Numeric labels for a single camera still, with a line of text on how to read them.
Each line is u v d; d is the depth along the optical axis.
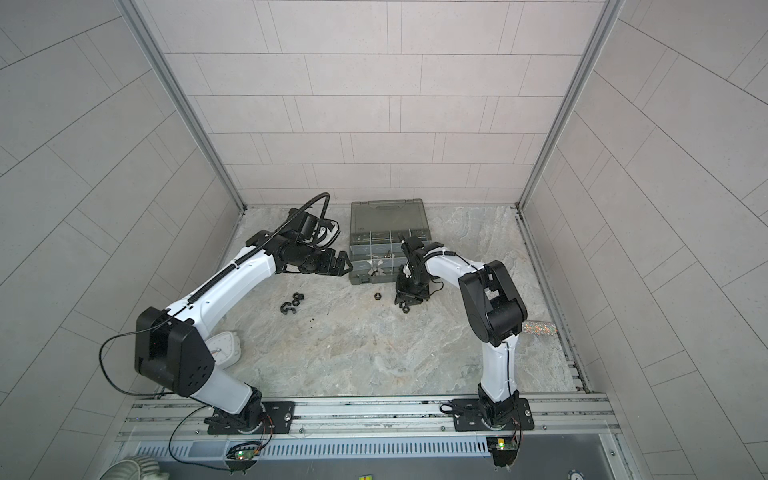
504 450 0.68
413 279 0.81
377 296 0.91
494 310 0.51
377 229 1.15
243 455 0.64
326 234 0.71
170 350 0.41
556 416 0.73
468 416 0.71
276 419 0.71
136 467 0.59
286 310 0.89
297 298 0.91
